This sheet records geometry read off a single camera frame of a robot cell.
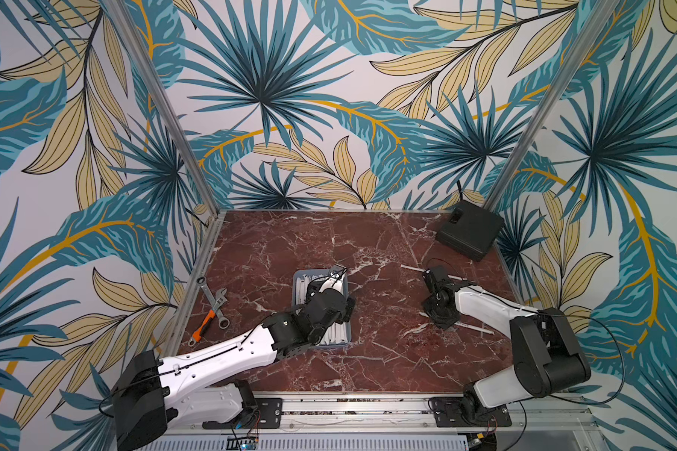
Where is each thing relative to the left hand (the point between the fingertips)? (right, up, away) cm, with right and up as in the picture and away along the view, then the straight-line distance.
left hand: (337, 293), depth 76 cm
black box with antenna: (+49, +18, +29) cm, 60 cm away
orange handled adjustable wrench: (-39, -5, +16) cm, 43 cm away
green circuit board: (-24, -38, -4) cm, 45 cm away
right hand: (+30, -10, +16) cm, 35 cm away
